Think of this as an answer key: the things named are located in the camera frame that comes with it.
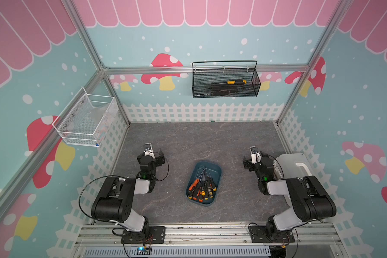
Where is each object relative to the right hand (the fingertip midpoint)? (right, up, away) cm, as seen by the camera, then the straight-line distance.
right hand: (253, 153), depth 94 cm
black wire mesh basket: (-30, +45, +5) cm, 55 cm away
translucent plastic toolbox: (+16, -6, -10) cm, 20 cm away
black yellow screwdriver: (-27, -18, -7) cm, 33 cm away
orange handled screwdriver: (-35, -16, -9) cm, 40 cm away
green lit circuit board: (-58, -43, -21) cm, 75 cm away
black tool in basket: (-19, +36, -6) cm, 41 cm away
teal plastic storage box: (-23, -10, 0) cm, 26 cm away
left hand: (-59, 0, 0) cm, 59 cm away
